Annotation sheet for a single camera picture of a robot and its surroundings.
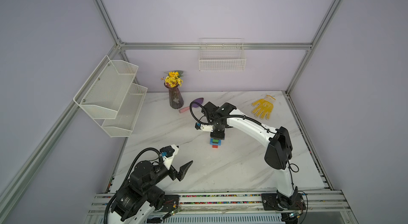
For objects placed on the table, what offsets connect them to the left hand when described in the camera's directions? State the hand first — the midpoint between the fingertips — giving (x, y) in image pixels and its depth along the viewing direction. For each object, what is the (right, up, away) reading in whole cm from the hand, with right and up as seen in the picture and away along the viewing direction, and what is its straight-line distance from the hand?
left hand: (183, 156), depth 69 cm
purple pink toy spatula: (+4, +27, +46) cm, 53 cm away
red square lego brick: (+15, -2, +23) cm, 28 cm away
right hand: (+17, +7, +17) cm, 25 cm away
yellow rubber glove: (+51, +22, +42) cm, 70 cm away
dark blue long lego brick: (+13, +2, +20) cm, 23 cm away
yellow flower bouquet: (-10, +39, +24) cm, 47 cm away
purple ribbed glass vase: (-11, +28, +36) cm, 46 cm away
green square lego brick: (+15, +3, +17) cm, 23 cm away
